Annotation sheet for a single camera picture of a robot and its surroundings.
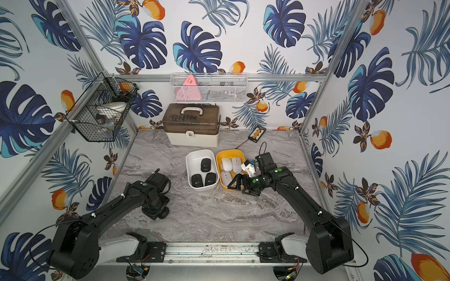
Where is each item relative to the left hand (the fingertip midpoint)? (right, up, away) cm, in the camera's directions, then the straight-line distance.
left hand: (164, 205), depth 84 cm
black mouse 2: (+14, +10, +9) cm, 19 cm away
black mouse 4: (+1, -3, -3) cm, 4 cm away
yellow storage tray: (+31, +24, +19) cm, 44 cm away
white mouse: (+30, +12, +11) cm, 34 cm away
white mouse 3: (+36, +19, +17) cm, 44 cm away
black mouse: (+18, +18, +16) cm, 30 cm away
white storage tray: (+10, +21, +18) cm, 30 cm away
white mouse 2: (+30, +19, +16) cm, 39 cm away
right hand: (+34, +10, -6) cm, 36 cm away
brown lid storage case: (+11, +40, +12) cm, 43 cm away
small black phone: (+50, +37, +33) cm, 71 cm away
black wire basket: (-30, +44, -2) cm, 53 cm away
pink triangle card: (+10, +57, +6) cm, 58 cm away
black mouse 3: (+21, +11, +11) cm, 26 cm away
